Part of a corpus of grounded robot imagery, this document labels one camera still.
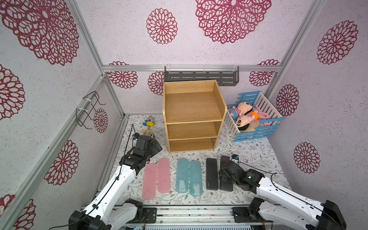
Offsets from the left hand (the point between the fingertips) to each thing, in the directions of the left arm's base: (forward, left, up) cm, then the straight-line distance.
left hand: (153, 147), depth 81 cm
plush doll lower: (+24, -59, -5) cm, 64 cm away
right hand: (-12, -41, -10) cm, 44 cm away
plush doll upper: (+36, -61, -4) cm, 71 cm away
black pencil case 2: (-19, -39, -8) cm, 44 cm away
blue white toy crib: (+18, -67, -7) cm, 70 cm away
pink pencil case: (-14, +3, -16) cm, 22 cm away
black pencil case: (-14, -33, -11) cm, 38 cm away
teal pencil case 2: (-12, -24, -15) cm, 31 cm away
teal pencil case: (-11, -16, -16) cm, 25 cm away
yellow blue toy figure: (+29, +10, -13) cm, 33 cm away
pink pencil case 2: (-10, -5, -16) cm, 20 cm away
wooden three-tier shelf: (+14, -23, +15) cm, 31 cm away
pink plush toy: (+30, -74, -5) cm, 80 cm away
